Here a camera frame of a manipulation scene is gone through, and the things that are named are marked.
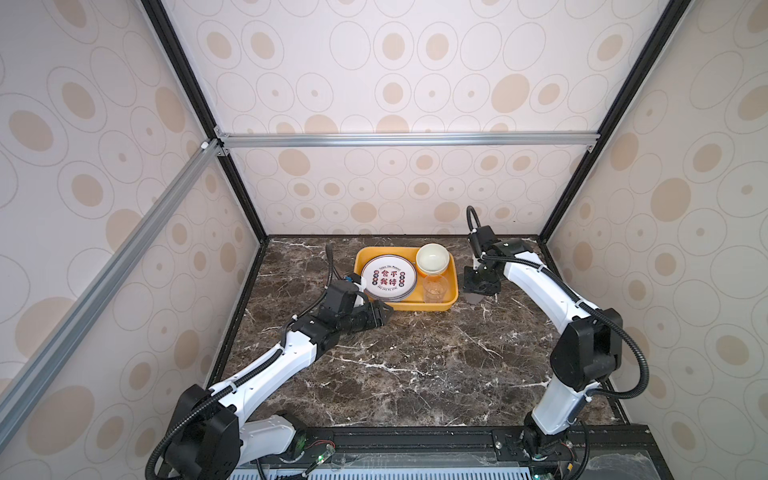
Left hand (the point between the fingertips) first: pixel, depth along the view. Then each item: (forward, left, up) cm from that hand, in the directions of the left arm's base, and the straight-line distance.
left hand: (395, 310), depth 78 cm
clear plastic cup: (+17, -14, -15) cm, 26 cm away
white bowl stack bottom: (+26, -13, -11) cm, 31 cm away
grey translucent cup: (+14, -27, -16) cm, 34 cm away
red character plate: (+22, +2, -16) cm, 27 cm away
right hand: (+10, -22, -5) cm, 25 cm away
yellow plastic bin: (+14, -7, -19) cm, 25 cm away
